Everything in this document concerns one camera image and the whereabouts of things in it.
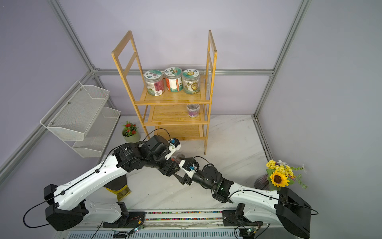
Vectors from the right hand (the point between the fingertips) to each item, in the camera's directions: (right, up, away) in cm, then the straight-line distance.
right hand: (178, 165), depth 72 cm
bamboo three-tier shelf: (-1, +29, +9) cm, 30 cm away
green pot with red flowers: (-34, +16, +24) cm, 44 cm away
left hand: (-2, 0, -4) cm, 5 cm away
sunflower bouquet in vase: (+45, -2, -8) cm, 46 cm away
